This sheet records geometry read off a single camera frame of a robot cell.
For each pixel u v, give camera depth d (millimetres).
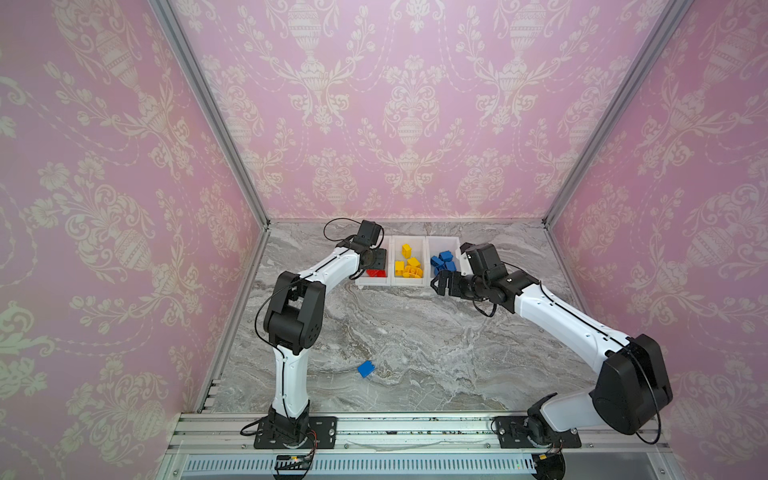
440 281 776
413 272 1016
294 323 531
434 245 1119
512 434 731
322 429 746
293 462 732
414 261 1050
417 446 726
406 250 1066
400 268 1032
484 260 647
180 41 734
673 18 687
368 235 794
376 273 1025
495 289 620
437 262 1052
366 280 1019
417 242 1068
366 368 849
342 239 757
